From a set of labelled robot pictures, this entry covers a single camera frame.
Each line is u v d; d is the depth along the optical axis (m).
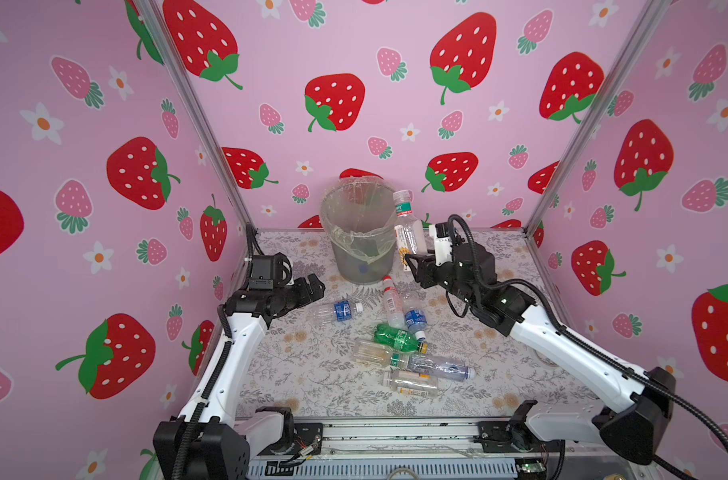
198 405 0.39
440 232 0.61
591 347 0.44
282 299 0.64
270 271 0.59
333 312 0.92
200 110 0.86
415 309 0.93
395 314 0.91
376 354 0.88
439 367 0.86
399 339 0.86
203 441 0.39
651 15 0.69
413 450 0.73
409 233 0.72
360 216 1.04
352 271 0.98
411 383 0.80
